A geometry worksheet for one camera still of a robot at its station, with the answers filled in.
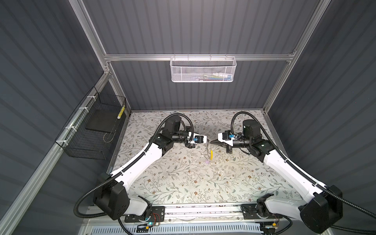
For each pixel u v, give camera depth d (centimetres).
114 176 42
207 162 92
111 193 40
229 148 63
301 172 45
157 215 72
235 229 70
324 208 39
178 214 75
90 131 73
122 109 84
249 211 74
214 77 92
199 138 58
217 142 60
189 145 63
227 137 56
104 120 74
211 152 96
